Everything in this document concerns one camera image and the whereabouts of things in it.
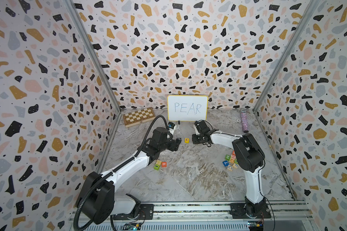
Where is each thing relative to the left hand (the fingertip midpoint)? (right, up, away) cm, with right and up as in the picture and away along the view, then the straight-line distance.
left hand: (177, 137), depth 84 cm
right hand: (+11, -3, +19) cm, 22 cm away
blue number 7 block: (+30, -17, +7) cm, 35 cm away
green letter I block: (-13, -19, +5) cm, 23 cm away
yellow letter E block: (+6, -4, +17) cm, 18 cm away
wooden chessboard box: (-34, +13, +29) cm, 46 cm away
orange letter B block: (-8, -18, +7) cm, 21 cm away
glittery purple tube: (+52, +10, +30) cm, 60 cm away
